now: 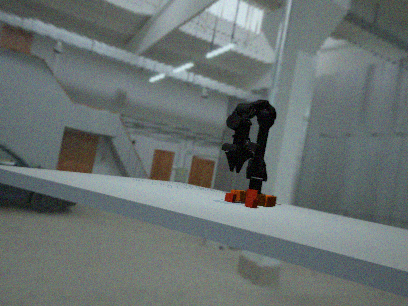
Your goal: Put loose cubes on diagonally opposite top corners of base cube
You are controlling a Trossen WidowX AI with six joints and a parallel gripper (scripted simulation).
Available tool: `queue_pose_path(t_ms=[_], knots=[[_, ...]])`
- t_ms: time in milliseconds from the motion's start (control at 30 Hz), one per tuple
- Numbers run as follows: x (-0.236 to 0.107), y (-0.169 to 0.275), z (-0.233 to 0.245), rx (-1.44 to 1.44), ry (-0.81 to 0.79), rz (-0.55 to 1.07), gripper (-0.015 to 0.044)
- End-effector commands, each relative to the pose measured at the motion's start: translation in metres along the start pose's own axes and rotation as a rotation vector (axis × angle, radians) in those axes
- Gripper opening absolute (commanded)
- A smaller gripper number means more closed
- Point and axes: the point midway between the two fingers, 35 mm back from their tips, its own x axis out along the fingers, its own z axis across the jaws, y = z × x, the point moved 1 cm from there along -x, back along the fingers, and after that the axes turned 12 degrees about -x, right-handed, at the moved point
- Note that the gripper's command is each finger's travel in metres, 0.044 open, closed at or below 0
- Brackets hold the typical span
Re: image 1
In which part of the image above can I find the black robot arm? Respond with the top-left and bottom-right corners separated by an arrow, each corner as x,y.
226,100 -> 276,194

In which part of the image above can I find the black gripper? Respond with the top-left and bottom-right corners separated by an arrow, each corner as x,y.
222,132 -> 254,173

